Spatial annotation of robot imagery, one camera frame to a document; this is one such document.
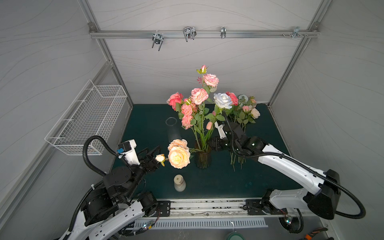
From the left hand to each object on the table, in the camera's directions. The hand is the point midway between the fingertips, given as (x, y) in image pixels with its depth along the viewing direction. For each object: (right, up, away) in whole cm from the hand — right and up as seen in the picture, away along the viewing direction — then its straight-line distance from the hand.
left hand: (158, 145), depth 60 cm
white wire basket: (-37, +13, +13) cm, 41 cm away
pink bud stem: (+22, +7, +11) cm, 25 cm away
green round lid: (+31, -36, -2) cm, 48 cm away
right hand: (+24, +1, +15) cm, 28 cm away
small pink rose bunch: (+53, +15, +48) cm, 73 cm away
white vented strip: (+17, -39, +10) cm, 44 cm away
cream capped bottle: (+7, -21, +12) cm, 25 cm away
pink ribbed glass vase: (+20, -12, +24) cm, 33 cm away
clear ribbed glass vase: (+2, +3, +30) cm, 30 cm away
